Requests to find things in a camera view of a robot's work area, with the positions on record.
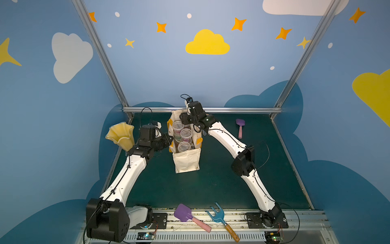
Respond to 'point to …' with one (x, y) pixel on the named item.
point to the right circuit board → (272, 237)
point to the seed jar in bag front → (183, 146)
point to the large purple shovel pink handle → (184, 214)
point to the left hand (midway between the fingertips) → (176, 136)
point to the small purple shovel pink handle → (240, 122)
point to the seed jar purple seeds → (177, 127)
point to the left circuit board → (145, 236)
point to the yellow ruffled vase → (122, 134)
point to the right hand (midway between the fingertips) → (186, 113)
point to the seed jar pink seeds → (186, 135)
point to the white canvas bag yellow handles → (185, 160)
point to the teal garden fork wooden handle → (219, 217)
